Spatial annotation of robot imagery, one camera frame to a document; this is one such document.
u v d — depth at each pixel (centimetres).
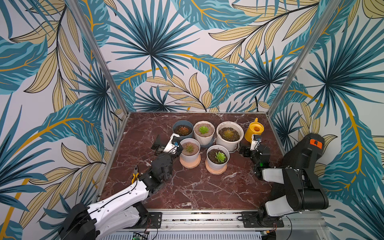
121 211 47
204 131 95
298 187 46
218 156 84
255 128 102
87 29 75
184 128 98
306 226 76
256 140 79
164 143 63
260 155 70
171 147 60
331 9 69
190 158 88
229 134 93
